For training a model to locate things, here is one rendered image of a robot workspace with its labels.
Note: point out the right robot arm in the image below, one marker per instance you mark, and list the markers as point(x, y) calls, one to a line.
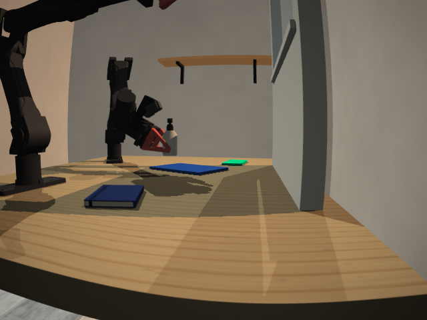
point(30, 131)

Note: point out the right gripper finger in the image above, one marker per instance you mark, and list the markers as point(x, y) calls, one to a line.
point(164, 4)

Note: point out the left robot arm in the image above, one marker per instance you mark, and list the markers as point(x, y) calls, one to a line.
point(124, 100)

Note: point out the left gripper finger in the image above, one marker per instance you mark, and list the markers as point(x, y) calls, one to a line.
point(156, 141)
point(147, 144)

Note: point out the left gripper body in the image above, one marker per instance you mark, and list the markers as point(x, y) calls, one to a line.
point(139, 137)

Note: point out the blue flat rectangular pad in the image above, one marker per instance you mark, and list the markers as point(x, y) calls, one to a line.
point(189, 168)

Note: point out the green flat rectangular block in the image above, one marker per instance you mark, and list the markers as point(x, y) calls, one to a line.
point(234, 162)

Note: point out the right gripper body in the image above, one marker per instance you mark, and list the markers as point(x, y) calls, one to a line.
point(145, 3)

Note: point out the dark blue book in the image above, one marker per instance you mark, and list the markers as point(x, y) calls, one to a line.
point(118, 196)

